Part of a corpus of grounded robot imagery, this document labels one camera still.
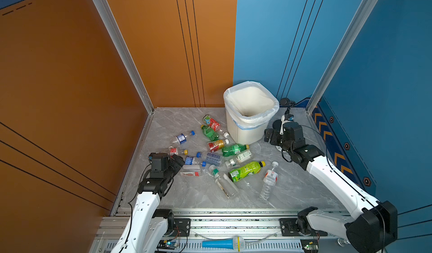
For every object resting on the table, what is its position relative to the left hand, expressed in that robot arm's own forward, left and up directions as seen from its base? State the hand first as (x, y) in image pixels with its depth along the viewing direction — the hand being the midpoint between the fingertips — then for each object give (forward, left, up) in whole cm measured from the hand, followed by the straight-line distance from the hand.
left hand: (179, 160), depth 83 cm
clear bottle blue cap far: (+18, +3, -6) cm, 19 cm away
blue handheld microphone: (-33, -28, -6) cm, 43 cm away
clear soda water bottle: (+4, -16, -5) cm, 18 cm away
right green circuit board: (-33, -59, -12) cm, 69 cm away
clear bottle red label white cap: (-7, -45, -6) cm, 46 cm away
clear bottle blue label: (+3, -5, -6) cm, 8 cm away
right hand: (+11, -45, +11) cm, 48 cm away
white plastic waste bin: (+35, -38, +4) cm, 51 cm away
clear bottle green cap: (-9, -25, -9) cm, 28 cm away
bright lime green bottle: (-1, -37, -4) cm, 37 cm away
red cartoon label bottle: (+31, -12, -5) cm, 34 cm away
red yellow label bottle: (+13, -18, -5) cm, 22 cm away
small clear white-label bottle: (+5, -31, -5) cm, 32 cm away
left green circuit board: (-33, +2, -12) cm, 35 cm away
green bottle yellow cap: (+10, -28, -6) cm, 31 cm away
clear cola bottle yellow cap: (+9, +5, -5) cm, 11 cm away
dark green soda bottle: (+23, -14, -9) cm, 28 cm away
